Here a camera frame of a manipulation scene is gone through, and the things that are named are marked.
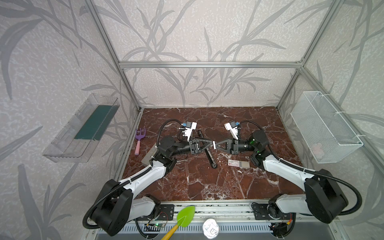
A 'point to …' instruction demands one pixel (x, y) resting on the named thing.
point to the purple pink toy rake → (139, 136)
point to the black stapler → (209, 154)
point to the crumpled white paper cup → (210, 228)
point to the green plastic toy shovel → (184, 218)
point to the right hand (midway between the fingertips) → (216, 143)
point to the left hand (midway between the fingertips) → (212, 142)
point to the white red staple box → (239, 163)
